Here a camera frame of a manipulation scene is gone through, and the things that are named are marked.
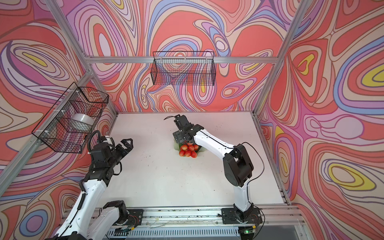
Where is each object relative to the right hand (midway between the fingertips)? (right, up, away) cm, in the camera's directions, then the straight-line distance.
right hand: (185, 135), depth 91 cm
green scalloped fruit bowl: (-6, -8, +5) cm, 11 cm away
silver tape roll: (-49, +8, -20) cm, 53 cm away
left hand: (-30, -3, -11) cm, 32 cm away
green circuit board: (-30, -45, -19) cm, 58 cm away
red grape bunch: (+2, -8, -3) cm, 9 cm away
